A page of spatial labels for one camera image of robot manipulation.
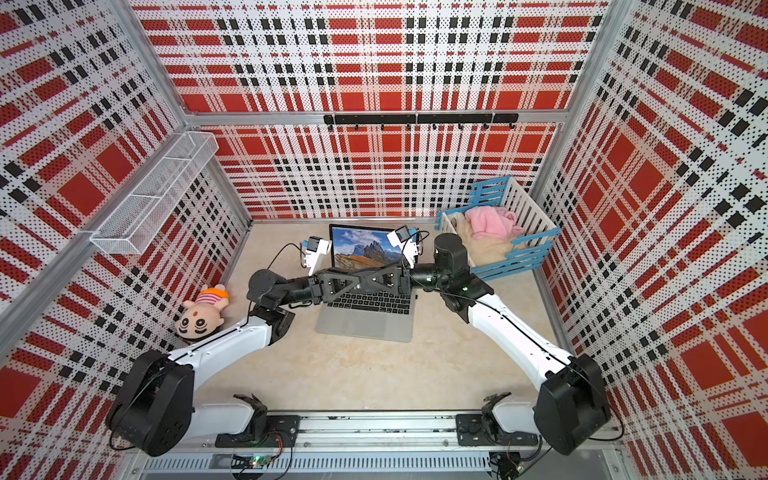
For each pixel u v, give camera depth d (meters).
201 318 0.85
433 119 0.90
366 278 0.65
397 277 0.61
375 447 0.72
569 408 0.40
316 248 0.64
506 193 1.11
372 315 0.95
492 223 1.01
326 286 0.63
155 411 0.41
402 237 0.62
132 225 0.69
